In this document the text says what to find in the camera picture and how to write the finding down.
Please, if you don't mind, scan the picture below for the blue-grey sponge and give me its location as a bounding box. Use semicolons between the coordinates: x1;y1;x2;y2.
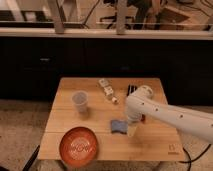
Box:
110;120;127;134

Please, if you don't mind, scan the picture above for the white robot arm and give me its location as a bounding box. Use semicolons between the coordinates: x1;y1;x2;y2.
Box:
125;85;213;144

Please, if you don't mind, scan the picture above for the red ceramic bowl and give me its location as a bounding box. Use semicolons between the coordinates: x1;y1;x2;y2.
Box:
59;127;98;168

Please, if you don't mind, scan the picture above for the small red object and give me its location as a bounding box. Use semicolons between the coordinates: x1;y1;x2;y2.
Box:
141;115;146;122

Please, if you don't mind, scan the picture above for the black rectangular case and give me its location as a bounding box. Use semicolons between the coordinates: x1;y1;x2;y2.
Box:
127;85;137;96

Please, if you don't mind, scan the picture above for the wooden table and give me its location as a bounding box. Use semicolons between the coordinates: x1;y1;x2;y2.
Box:
38;77;184;161

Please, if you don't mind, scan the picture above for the small clear plastic bottle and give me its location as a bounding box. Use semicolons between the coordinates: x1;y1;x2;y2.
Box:
98;78;118;104

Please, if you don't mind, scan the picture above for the clear plastic cup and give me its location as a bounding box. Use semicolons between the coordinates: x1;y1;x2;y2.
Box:
72;91;88;115

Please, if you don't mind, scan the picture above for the black cabinet counter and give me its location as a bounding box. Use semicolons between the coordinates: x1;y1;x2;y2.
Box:
0;28;213;106

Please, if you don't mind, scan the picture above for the black cable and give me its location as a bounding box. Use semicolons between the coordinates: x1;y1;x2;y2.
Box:
179;143;213;171

